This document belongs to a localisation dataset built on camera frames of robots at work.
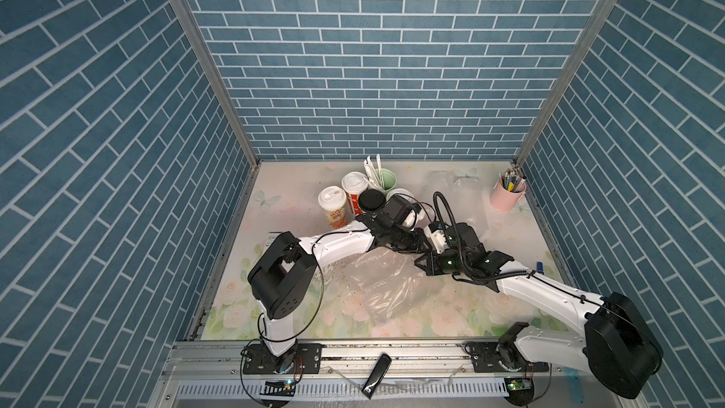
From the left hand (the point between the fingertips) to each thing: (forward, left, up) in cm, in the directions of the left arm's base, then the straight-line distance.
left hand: (437, 253), depth 80 cm
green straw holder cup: (+30, +13, -1) cm, 32 cm away
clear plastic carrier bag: (-5, +15, -8) cm, 18 cm away
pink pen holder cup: (+25, -30, -6) cm, 39 cm away
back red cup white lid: (+22, +25, +5) cm, 34 cm away
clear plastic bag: (+29, -18, -11) cm, 36 cm away
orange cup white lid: (+16, +31, +4) cm, 35 cm away
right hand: (-2, +6, -4) cm, 7 cm away
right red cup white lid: (+4, +9, +14) cm, 17 cm away
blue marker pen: (+1, -36, -12) cm, 38 cm away
